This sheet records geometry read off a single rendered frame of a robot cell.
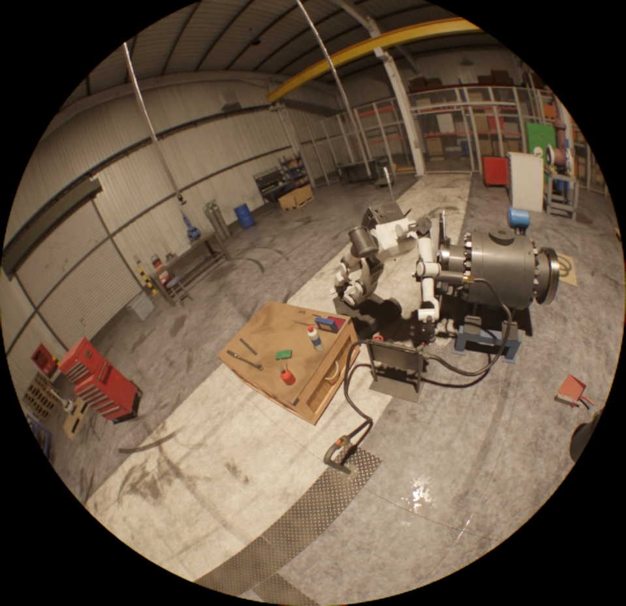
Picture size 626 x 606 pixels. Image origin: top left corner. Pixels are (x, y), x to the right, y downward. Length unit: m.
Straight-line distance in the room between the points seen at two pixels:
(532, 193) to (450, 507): 5.23
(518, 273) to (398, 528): 1.80
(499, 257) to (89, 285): 9.53
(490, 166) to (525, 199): 1.84
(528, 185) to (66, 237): 12.47
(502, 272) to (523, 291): 0.22
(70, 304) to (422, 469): 9.51
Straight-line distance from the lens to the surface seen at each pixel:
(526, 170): 5.36
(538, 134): 8.69
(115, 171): 9.17
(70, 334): 9.55
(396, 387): 1.83
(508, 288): 1.71
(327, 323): 1.57
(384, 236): 1.19
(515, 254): 1.72
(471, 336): 1.88
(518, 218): 1.96
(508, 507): 1.83
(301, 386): 1.46
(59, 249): 9.16
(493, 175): 6.97
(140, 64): 10.43
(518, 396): 1.99
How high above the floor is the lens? 1.64
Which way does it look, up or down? 33 degrees down
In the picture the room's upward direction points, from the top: 23 degrees counter-clockwise
